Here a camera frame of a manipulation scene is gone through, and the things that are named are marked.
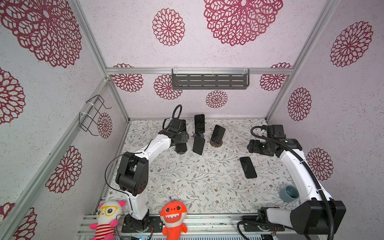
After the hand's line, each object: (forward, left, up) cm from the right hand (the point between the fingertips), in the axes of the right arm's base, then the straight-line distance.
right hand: (255, 145), depth 80 cm
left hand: (+9, +42, -7) cm, 44 cm away
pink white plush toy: (-34, +73, -11) cm, 81 cm away
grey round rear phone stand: (+22, +29, -19) cm, 40 cm away
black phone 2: (+24, +16, -20) cm, 35 cm away
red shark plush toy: (-33, +42, -10) cm, 55 cm away
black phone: (+25, +30, -8) cm, 40 cm away
